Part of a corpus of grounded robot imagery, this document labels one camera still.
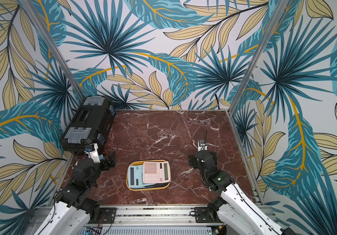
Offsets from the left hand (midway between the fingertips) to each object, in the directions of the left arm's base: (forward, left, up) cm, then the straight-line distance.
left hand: (107, 155), depth 77 cm
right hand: (+3, -49, +1) cm, 49 cm away
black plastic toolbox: (+21, +18, -2) cm, 28 cm away
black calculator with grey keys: (-12, -27, -10) cm, 31 cm away
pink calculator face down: (-6, -26, -6) cm, 28 cm away
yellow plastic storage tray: (0, -14, -10) cm, 17 cm away
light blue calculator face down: (-8, -15, -8) cm, 19 cm away
